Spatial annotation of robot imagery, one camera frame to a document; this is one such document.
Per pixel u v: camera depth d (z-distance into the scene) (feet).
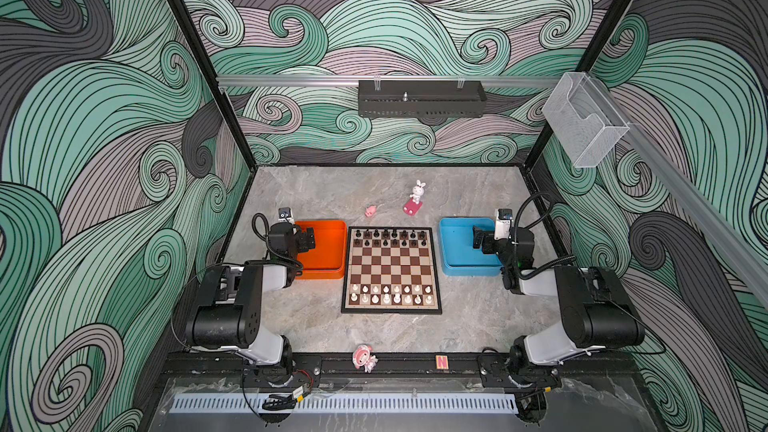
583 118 2.60
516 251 2.30
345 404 2.29
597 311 1.46
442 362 2.43
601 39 2.74
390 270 2.95
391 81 3.03
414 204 3.51
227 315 1.44
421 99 3.20
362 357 2.39
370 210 3.40
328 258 3.04
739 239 1.73
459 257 3.14
